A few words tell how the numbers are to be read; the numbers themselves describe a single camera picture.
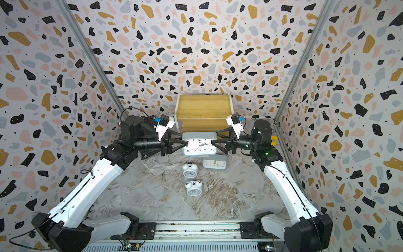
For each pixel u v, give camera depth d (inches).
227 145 22.6
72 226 15.4
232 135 23.4
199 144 25.1
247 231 29.0
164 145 21.6
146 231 29.0
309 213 15.6
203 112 31.5
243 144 23.4
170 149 23.0
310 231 14.8
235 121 22.6
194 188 31.9
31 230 14.3
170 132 24.1
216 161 35.7
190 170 34.0
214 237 28.8
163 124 21.1
